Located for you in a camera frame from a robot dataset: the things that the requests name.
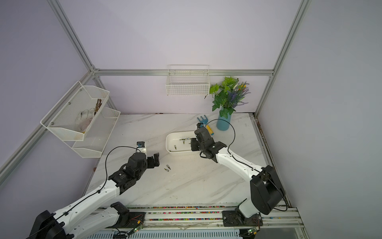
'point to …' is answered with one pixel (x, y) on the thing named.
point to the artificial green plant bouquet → (228, 95)
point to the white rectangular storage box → (179, 142)
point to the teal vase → (223, 124)
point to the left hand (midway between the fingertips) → (150, 155)
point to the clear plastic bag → (84, 118)
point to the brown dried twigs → (98, 105)
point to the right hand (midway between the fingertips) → (195, 143)
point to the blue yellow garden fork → (205, 121)
